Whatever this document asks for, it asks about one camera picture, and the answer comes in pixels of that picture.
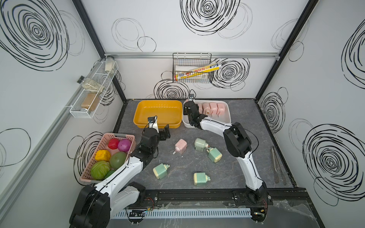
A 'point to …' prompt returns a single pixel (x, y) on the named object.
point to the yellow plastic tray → (168, 112)
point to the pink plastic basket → (102, 145)
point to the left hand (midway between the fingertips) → (160, 125)
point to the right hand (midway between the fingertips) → (189, 103)
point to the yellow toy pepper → (102, 155)
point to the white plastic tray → (226, 118)
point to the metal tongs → (275, 174)
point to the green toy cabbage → (99, 169)
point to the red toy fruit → (112, 143)
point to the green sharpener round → (200, 144)
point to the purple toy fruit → (124, 145)
